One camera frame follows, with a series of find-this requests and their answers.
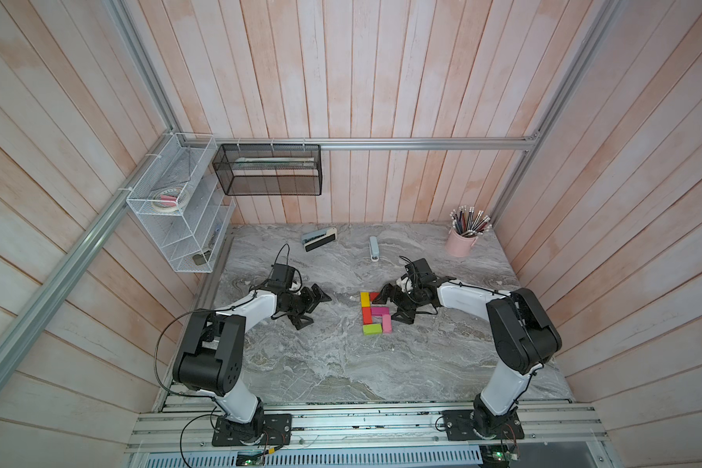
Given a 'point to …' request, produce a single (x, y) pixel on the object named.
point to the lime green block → (372, 329)
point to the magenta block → (380, 310)
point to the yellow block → (365, 298)
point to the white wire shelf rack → (187, 240)
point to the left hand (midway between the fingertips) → (324, 310)
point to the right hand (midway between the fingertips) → (380, 306)
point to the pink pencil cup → (458, 246)
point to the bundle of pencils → (468, 223)
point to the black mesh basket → (270, 170)
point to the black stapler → (318, 238)
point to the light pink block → (387, 323)
